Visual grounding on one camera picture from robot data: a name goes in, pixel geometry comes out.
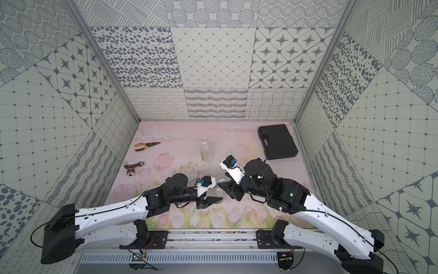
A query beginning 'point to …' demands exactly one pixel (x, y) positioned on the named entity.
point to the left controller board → (137, 257)
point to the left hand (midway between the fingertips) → (220, 187)
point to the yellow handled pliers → (146, 145)
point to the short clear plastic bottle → (219, 193)
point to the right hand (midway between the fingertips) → (225, 179)
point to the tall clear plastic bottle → (206, 151)
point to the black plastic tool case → (278, 142)
